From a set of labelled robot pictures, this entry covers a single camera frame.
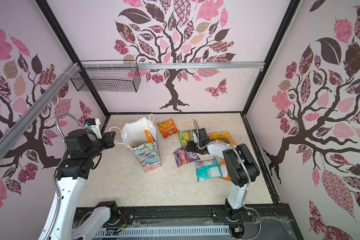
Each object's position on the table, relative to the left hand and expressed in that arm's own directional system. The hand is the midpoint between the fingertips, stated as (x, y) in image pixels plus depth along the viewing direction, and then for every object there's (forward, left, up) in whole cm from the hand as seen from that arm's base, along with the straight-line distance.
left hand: (116, 134), depth 70 cm
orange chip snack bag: (+26, -21, -28) cm, 44 cm away
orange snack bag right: (-8, -57, -26) cm, 63 cm away
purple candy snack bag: (+2, -32, -26) cm, 42 cm away
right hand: (+10, -37, -26) cm, 46 cm away
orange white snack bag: (+11, -11, -16) cm, 22 cm away
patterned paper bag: (+11, -2, -17) cm, 20 cm away
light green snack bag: (+17, -34, -25) cm, 46 cm away
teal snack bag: (-7, -46, -25) cm, 53 cm away
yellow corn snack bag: (+17, -60, -25) cm, 67 cm away
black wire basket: (+44, +17, +5) cm, 48 cm away
